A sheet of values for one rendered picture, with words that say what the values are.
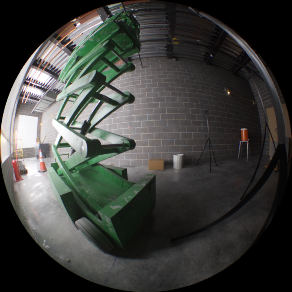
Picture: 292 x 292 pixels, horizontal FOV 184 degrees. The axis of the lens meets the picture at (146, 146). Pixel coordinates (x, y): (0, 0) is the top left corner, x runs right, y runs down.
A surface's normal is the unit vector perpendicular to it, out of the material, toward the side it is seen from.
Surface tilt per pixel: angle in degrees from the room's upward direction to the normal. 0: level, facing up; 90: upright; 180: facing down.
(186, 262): 0
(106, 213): 0
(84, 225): 3
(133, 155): 90
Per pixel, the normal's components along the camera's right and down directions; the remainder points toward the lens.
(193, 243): -0.04, -1.00
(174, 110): -0.13, 0.05
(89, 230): 0.28, -0.94
